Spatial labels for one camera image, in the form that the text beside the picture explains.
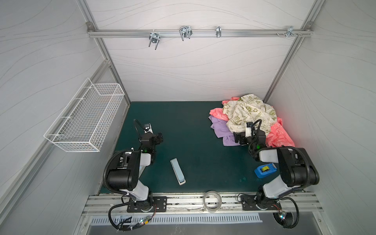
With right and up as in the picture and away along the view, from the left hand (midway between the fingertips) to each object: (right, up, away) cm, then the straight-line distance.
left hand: (154, 130), depth 95 cm
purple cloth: (+46, -1, +9) cm, 47 cm away
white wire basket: (-26, +7, -26) cm, 37 cm away
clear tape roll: (+36, -36, -26) cm, 57 cm away
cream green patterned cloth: (+63, +14, +4) cm, 64 cm away
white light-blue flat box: (+17, -22, -13) cm, 31 cm away
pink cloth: (+83, -4, +2) cm, 83 cm away
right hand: (+60, +1, +1) cm, 60 cm away
